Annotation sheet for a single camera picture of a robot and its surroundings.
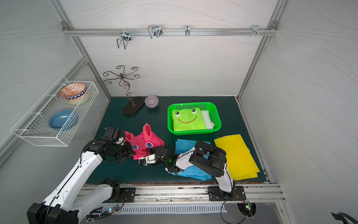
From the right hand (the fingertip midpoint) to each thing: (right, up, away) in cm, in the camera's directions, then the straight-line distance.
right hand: (148, 147), depth 85 cm
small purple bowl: (-5, +31, +29) cm, 43 cm away
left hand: (-4, 0, -9) cm, 10 cm away
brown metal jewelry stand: (-22, +23, +26) cm, 42 cm away
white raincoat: (+40, +13, +13) cm, 44 cm away
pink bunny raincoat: (-2, +3, +8) cm, 9 cm away
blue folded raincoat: (+22, 0, +5) cm, 22 cm away
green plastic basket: (+45, +20, +14) cm, 51 cm away
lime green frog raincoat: (+25, +17, +15) cm, 34 cm away
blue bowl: (-37, +19, -19) cm, 45 cm away
